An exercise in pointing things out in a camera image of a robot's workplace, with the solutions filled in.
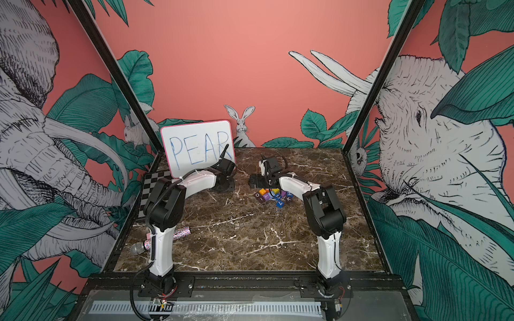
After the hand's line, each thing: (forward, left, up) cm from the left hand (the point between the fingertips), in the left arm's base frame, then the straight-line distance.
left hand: (230, 184), depth 102 cm
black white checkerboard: (+4, +42, +1) cm, 42 cm away
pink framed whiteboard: (+15, +19, +13) cm, 28 cm away
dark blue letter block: (-12, -25, -2) cm, 28 cm away
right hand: (-2, -13, +6) cm, 14 cm away
